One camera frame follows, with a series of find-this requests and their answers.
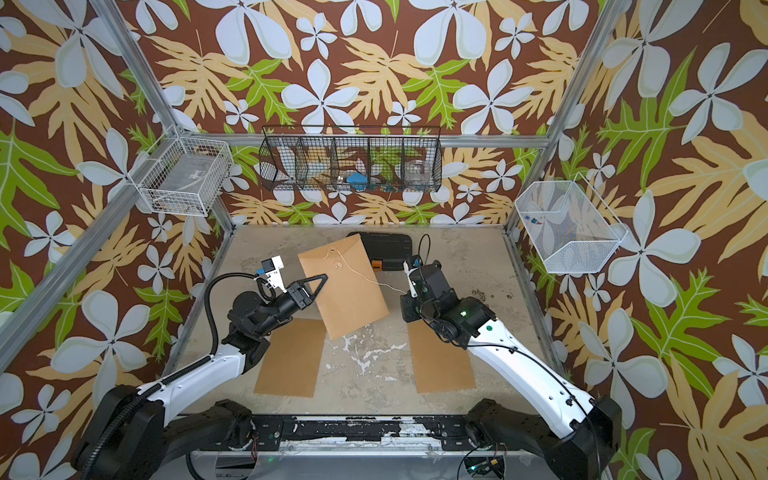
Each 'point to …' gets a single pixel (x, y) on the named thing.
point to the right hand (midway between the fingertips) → (404, 295)
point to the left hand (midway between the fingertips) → (327, 275)
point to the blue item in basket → (358, 181)
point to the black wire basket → (351, 158)
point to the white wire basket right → (569, 227)
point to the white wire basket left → (183, 176)
